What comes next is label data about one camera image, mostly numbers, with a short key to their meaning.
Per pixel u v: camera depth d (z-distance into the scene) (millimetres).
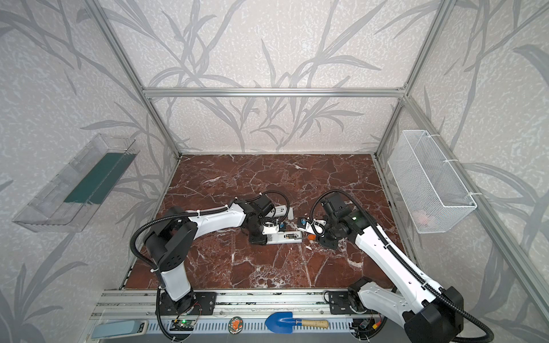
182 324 707
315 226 652
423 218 722
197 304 724
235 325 693
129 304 753
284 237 884
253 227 757
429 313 369
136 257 481
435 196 607
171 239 476
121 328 647
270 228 790
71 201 630
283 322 696
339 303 733
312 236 663
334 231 560
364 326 753
